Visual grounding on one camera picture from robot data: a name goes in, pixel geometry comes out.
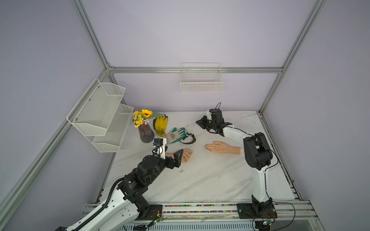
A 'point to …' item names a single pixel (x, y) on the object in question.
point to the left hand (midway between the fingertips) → (174, 150)
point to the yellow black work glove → (160, 124)
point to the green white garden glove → (175, 135)
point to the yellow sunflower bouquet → (141, 117)
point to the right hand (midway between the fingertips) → (196, 122)
